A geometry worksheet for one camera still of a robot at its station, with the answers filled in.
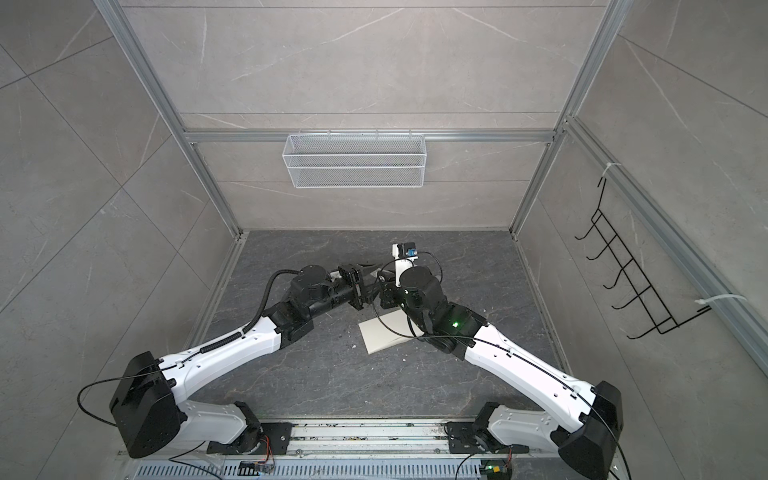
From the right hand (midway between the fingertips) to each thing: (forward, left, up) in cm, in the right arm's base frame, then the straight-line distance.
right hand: (382, 271), depth 71 cm
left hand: (0, -1, +4) cm, 4 cm away
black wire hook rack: (-10, -57, +3) cm, 58 cm away
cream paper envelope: (-4, +3, -29) cm, 29 cm away
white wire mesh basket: (+47, +10, +1) cm, 48 cm away
